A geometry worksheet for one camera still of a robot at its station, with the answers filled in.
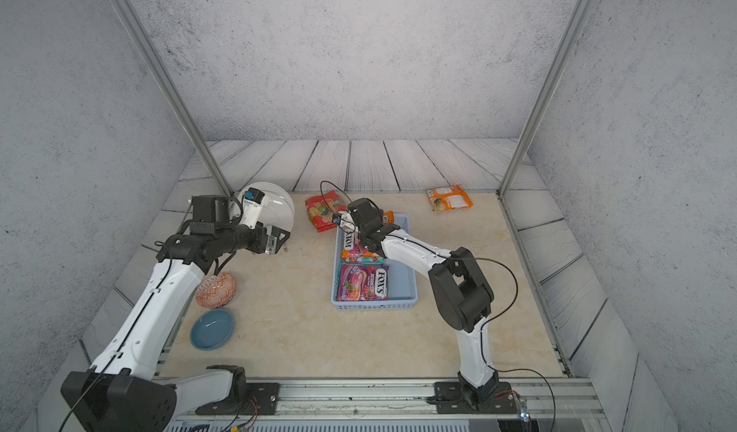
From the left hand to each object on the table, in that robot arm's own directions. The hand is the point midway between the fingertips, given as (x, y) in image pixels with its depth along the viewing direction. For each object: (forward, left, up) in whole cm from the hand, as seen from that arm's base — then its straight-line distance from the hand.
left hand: (277, 227), depth 77 cm
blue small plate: (-17, +22, -25) cm, 38 cm away
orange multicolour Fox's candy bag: (+7, -19, -22) cm, 30 cm away
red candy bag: (+27, -5, -22) cm, 35 cm away
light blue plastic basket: (-2, -35, -25) cm, 43 cm away
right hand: (+14, -25, -9) cm, 30 cm away
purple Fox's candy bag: (-6, -22, -19) cm, 30 cm away
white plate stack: (+18, +6, -13) cm, 23 cm away
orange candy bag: (+34, -56, -24) cm, 70 cm away
